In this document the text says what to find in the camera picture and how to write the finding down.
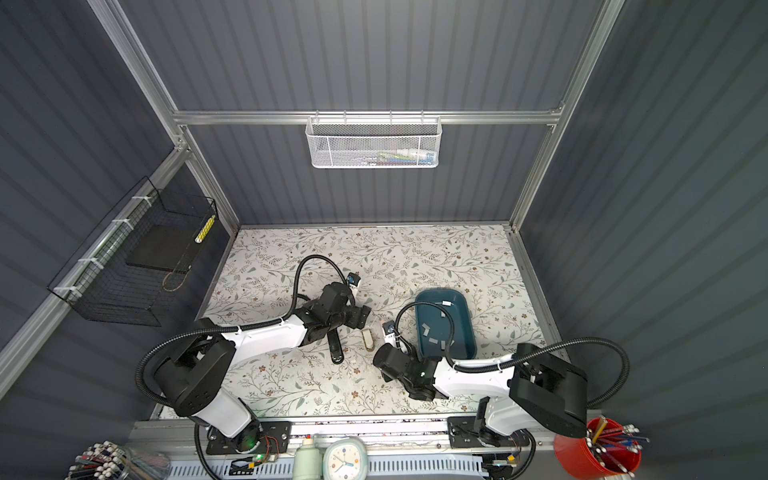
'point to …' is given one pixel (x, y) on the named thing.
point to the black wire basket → (97, 282)
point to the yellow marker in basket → (204, 229)
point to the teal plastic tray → (434, 324)
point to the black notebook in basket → (168, 247)
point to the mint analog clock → (346, 458)
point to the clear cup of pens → (107, 460)
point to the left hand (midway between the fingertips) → (360, 304)
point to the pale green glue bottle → (307, 461)
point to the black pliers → (305, 297)
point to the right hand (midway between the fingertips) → (390, 355)
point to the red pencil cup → (607, 450)
